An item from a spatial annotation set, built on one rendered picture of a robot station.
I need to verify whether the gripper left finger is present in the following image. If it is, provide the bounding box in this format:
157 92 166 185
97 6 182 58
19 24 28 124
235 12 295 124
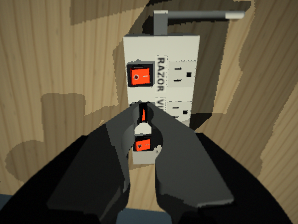
0 102 144 224

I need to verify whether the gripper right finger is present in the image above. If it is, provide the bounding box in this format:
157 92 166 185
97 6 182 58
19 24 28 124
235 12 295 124
144 101 293 224

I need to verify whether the white power strip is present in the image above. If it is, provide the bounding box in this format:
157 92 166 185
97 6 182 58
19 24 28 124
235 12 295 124
123 10 245 164

